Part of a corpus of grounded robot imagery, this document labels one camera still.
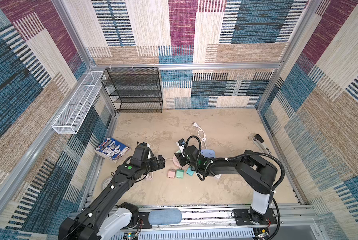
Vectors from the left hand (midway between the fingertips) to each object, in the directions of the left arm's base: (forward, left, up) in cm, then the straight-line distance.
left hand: (158, 160), depth 82 cm
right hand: (+7, -11, -8) cm, 16 cm away
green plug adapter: (-4, -11, -10) cm, 15 cm away
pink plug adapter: (-3, -7, -10) cm, 12 cm away
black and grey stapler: (+15, -62, -6) cm, 65 cm away
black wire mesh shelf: (+52, +20, +8) cm, 56 cm away
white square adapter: (-6, -33, -8) cm, 34 cm away
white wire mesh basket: (+11, +40, +22) cm, 47 cm away
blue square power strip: (+9, -29, -9) cm, 32 cm away
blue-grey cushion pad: (-25, -4, -8) cm, 27 cm away
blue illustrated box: (+12, +32, -9) cm, 35 cm away
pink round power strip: (+3, -9, -7) cm, 12 cm away
